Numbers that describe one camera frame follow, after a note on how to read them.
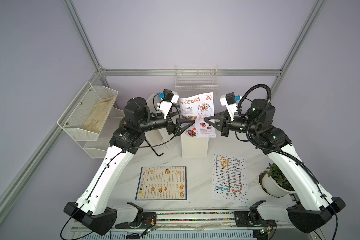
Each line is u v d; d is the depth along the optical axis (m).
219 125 0.54
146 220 0.72
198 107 0.54
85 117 0.78
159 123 0.49
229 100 0.48
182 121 0.48
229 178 0.88
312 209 0.39
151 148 1.01
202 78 0.93
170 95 0.45
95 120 0.77
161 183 0.86
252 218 0.66
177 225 0.73
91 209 0.37
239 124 0.51
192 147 0.91
